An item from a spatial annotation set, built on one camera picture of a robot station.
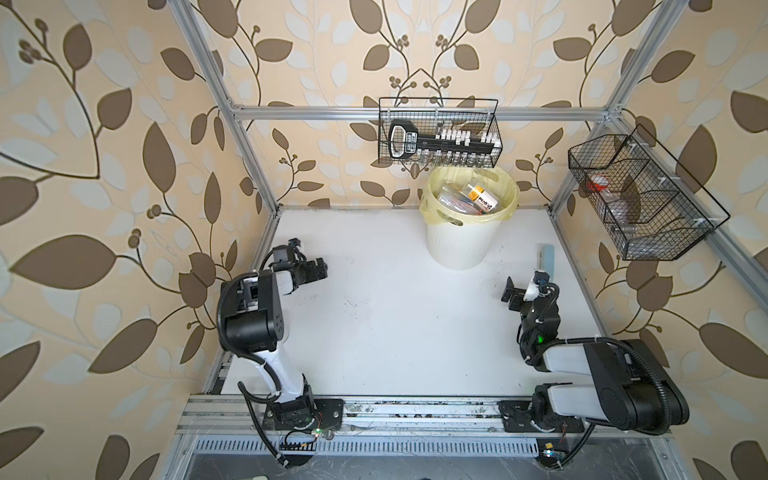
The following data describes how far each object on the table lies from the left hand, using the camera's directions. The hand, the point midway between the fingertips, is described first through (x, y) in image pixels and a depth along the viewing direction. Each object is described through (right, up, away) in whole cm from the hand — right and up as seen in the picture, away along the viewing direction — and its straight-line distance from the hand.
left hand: (315, 264), depth 100 cm
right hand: (+67, -5, -12) cm, 68 cm away
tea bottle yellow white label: (+53, +20, -12) cm, 58 cm away
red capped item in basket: (+82, +24, -19) cm, 88 cm away
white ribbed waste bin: (+48, +6, -8) cm, 49 cm away
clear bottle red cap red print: (+46, +21, -11) cm, 51 cm away
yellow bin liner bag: (+60, +27, -6) cm, 66 cm away
